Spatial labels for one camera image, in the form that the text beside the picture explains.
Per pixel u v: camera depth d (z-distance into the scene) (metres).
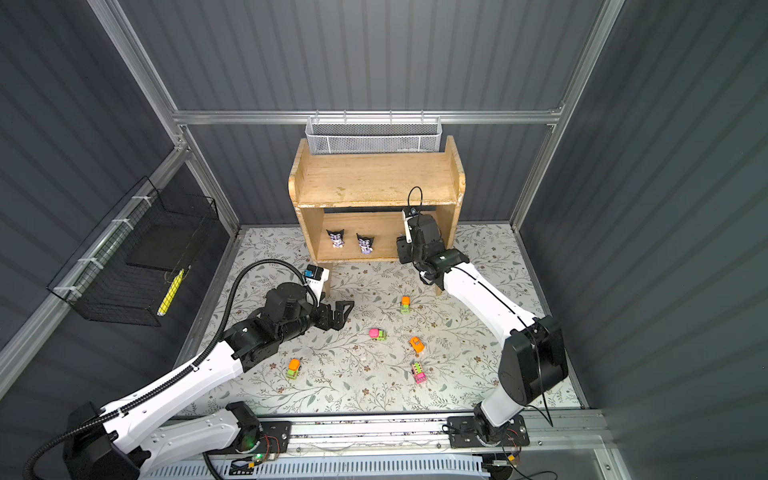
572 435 0.74
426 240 0.63
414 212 0.71
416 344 0.88
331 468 0.77
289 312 0.58
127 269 0.72
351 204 0.68
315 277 0.65
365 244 0.81
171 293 0.69
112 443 0.39
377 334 0.89
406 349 0.89
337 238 0.83
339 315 0.67
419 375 0.81
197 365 0.48
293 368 0.83
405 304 0.96
